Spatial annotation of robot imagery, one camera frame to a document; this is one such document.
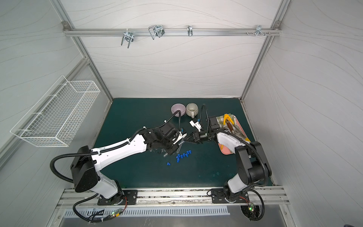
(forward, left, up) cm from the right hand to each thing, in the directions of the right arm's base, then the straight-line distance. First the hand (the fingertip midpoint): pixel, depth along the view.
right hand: (185, 140), depth 81 cm
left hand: (-4, +4, +1) cm, 6 cm away
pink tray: (+1, -27, -13) cm, 30 cm away
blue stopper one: (-10, +10, -11) cm, 18 cm away
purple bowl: (+33, +6, -8) cm, 35 cm away
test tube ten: (-9, +10, -1) cm, 14 cm away
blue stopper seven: (-4, -1, -12) cm, 13 cm away
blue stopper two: (-8, +4, -12) cm, 14 cm away
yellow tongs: (+27, -29, -10) cm, 41 cm away
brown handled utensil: (+19, -32, -12) cm, 39 cm away
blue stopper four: (-4, +4, -11) cm, 13 cm away
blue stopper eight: (-2, -2, -11) cm, 12 cm away
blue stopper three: (-6, +4, -11) cm, 13 cm away
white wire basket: (-2, +64, +20) cm, 67 cm away
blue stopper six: (-4, +1, -12) cm, 12 cm away
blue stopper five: (-5, +2, -12) cm, 13 cm away
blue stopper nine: (-2, -3, -11) cm, 11 cm away
